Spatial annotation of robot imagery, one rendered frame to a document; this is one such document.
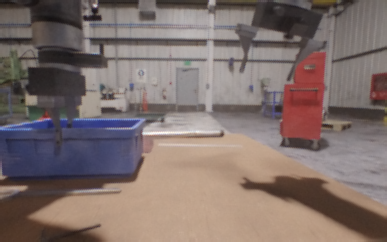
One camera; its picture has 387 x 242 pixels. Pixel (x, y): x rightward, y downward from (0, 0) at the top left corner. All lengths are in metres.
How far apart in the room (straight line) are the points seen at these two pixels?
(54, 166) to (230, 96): 10.04
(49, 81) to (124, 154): 0.20
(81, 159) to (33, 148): 0.10
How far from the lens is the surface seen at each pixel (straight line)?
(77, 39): 0.48
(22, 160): 0.56
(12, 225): 0.41
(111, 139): 0.47
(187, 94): 10.07
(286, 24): 0.47
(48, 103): 0.44
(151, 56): 10.52
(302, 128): 2.90
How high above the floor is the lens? 0.66
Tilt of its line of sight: 7 degrees down
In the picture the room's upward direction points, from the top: 1 degrees clockwise
